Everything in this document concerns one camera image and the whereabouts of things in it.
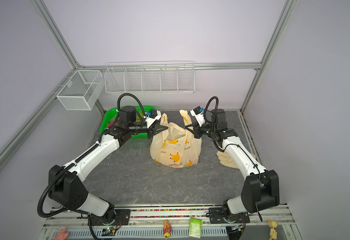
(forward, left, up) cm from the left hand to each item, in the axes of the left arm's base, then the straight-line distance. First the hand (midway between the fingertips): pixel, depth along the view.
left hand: (166, 126), depth 73 cm
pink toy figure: (-39, +50, -26) cm, 69 cm away
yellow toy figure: (-42, -48, -26) cm, 68 cm away
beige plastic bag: (-4, -4, -12) cm, 14 cm away
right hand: (+2, -10, -5) cm, 12 cm away
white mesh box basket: (+37, +56, -3) cm, 68 cm away
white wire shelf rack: (+40, +9, +2) cm, 41 cm away
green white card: (-40, -11, -27) cm, 50 cm away
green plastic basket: (+30, +43, -22) cm, 57 cm away
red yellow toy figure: (-40, +2, -25) cm, 48 cm away
